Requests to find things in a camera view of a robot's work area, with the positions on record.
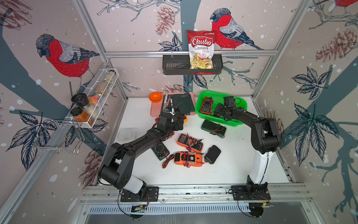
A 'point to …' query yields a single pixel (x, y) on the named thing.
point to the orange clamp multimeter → (188, 159)
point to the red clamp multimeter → (206, 108)
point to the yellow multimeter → (185, 120)
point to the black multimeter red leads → (219, 111)
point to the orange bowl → (155, 97)
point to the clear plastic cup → (124, 135)
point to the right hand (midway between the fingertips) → (219, 109)
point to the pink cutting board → (156, 108)
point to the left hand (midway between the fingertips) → (179, 118)
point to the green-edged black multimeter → (161, 151)
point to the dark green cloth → (182, 103)
